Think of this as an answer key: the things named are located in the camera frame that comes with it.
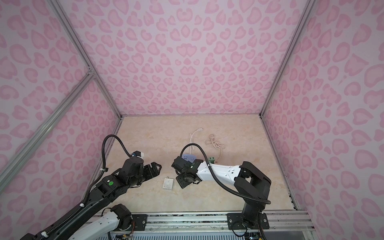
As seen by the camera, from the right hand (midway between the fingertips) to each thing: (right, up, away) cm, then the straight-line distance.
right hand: (182, 180), depth 82 cm
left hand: (-11, +8, -6) cm, 15 cm away
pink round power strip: (+19, +20, +18) cm, 33 cm away
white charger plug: (-8, -2, +2) cm, 9 cm away
